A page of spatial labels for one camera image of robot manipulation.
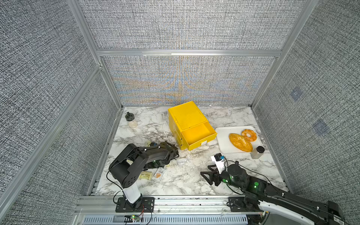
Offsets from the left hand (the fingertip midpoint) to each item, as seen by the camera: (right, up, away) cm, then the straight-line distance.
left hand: (151, 164), depth 86 cm
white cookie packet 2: (+19, +1, +2) cm, 19 cm away
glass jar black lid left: (-17, +29, +12) cm, 36 cm away
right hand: (+31, +2, -12) cm, 33 cm away
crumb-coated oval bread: (+58, +13, +6) cm, 60 cm away
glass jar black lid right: (+64, +8, -2) cm, 65 cm away
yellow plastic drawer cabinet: (+23, +23, -7) cm, 33 cm away
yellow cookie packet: (-2, -5, -4) cm, 7 cm away
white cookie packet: (+6, -4, -3) cm, 8 cm away
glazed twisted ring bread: (+70, +16, +13) cm, 73 cm away
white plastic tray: (+49, +10, +11) cm, 51 cm away
